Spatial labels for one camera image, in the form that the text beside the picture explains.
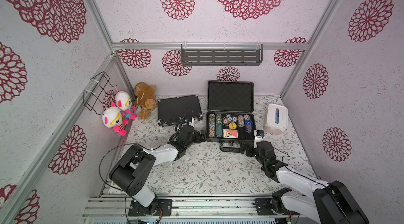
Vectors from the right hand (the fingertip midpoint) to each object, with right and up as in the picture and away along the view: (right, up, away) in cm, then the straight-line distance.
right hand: (246, 140), depth 89 cm
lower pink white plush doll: (-74, +13, -4) cm, 75 cm away
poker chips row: (-16, +10, +14) cm, 24 cm away
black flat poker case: (-46, +17, +17) cm, 52 cm away
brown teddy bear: (-62, +24, +13) cm, 68 cm away
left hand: (-26, +5, +3) cm, 27 cm away
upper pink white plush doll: (-71, +22, +4) cm, 74 cm away
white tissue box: (+22, +12, +10) cm, 27 cm away
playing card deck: (-8, +3, +9) cm, 12 cm away
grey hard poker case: (-2, +26, +17) cm, 31 cm away
